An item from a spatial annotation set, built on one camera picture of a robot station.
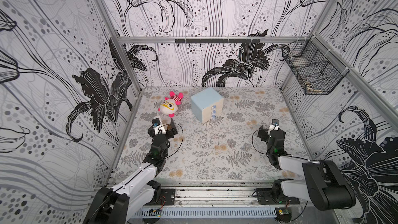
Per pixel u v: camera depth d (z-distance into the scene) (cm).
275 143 68
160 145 62
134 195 49
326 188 42
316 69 86
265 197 72
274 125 75
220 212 76
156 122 68
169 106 101
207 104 90
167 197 73
